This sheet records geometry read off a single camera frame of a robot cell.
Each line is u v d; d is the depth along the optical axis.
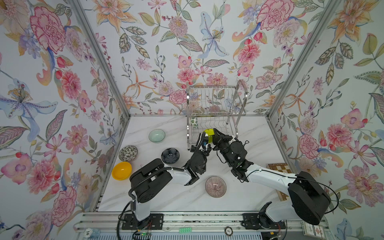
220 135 0.72
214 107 1.21
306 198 0.43
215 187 0.84
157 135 1.05
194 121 1.00
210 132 0.76
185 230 0.71
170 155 0.95
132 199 0.51
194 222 0.75
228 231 0.72
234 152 0.60
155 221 0.74
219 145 0.71
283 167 0.91
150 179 0.50
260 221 0.67
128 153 0.98
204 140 0.66
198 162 0.64
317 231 0.71
